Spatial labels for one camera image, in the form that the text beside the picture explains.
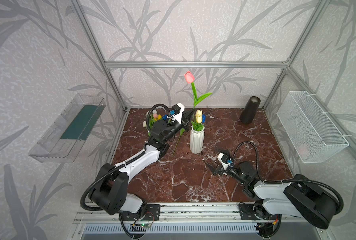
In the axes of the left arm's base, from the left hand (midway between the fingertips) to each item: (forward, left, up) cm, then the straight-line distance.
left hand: (196, 107), depth 69 cm
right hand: (-11, -9, -22) cm, 27 cm away
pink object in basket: (-15, -53, -15) cm, 57 cm away
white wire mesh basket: (-14, -49, -2) cm, 51 cm away
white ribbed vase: (-5, -1, -23) cm, 24 cm away
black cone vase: (+20, -39, -26) cm, 51 cm away
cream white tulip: (-1, -1, -5) cm, 5 cm away
